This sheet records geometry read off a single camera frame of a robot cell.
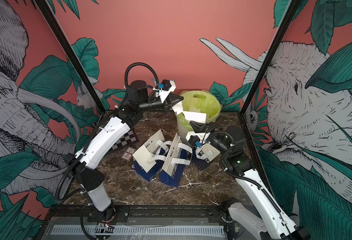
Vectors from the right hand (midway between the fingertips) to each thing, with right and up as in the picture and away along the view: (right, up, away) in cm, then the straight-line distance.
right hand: (193, 117), depth 61 cm
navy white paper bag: (-6, -19, +15) cm, 25 cm away
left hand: (-5, +10, +2) cm, 12 cm away
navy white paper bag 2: (-17, -15, +17) cm, 28 cm away
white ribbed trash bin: (-4, -7, +21) cm, 23 cm away
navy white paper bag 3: (+7, -19, +15) cm, 25 cm away
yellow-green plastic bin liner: (+7, +13, +36) cm, 39 cm away
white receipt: (-22, -20, +9) cm, 31 cm away
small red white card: (-39, -22, +34) cm, 56 cm away
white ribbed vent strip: (-24, -54, +9) cm, 60 cm away
